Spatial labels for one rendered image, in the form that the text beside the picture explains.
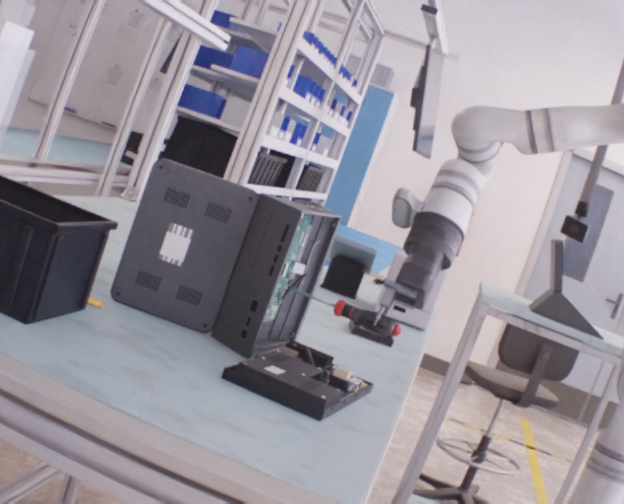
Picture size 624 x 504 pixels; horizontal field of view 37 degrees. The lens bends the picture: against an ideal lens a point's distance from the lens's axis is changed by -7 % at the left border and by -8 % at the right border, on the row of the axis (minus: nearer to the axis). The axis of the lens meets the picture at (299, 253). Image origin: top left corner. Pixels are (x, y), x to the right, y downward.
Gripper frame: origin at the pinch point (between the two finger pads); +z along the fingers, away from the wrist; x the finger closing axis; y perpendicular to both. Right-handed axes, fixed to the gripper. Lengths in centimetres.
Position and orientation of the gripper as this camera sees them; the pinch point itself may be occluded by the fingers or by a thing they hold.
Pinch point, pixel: (374, 328)
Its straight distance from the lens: 137.9
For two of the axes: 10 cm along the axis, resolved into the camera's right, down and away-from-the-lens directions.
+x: 0.6, 4.4, 9.0
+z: -4.2, 8.2, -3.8
